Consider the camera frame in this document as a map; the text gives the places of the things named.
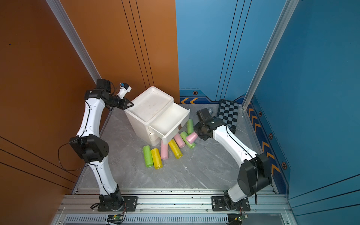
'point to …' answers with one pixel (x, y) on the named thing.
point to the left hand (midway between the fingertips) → (131, 101)
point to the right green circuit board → (242, 217)
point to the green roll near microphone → (190, 126)
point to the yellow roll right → (175, 149)
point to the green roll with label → (184, 135)
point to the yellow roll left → (157, 158)
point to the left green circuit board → (117, 217)
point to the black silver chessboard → (228, 113)
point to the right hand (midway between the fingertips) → (195, 131)
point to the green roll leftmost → (147, 156)
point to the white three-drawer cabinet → (155, 116)
